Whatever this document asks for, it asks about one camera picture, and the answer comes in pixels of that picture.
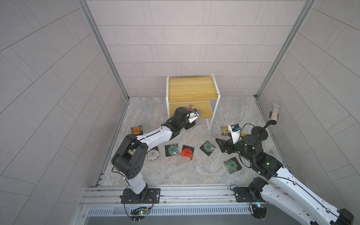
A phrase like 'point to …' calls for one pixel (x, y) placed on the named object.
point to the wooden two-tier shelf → (201, 92)
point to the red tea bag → (187, 152)
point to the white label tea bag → (153, 154)
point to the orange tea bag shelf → (137, 131)
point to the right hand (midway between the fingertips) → (221, 137)
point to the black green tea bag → (172, 149)
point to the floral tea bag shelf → (191, 108)
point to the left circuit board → (138, 214)
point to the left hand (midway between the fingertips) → (193, 114)
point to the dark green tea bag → (232, 165)
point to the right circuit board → (259, 211)
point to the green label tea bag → (207, 147)
